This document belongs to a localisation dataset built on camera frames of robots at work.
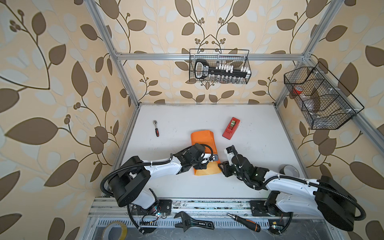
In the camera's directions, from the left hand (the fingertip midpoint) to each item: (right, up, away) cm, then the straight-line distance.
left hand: (205, 151), depth 87 cm
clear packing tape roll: (-45, -32, -22) cm, 59 cm away
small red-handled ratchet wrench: (-35, +17, +21) cm, 45 cm away
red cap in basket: (+56, +37, +2) cm, 67 cm away
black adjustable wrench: (-9, -30, -16) cm, 35 cm away
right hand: (+8, -7, -4) cm, 12 cm away
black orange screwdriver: (+18, -29, -18) cm, 39 cm away
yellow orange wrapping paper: (+1, +8, +7) cm, 10 cm away
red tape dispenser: (+18, +13, +12) cm, 26 cm away
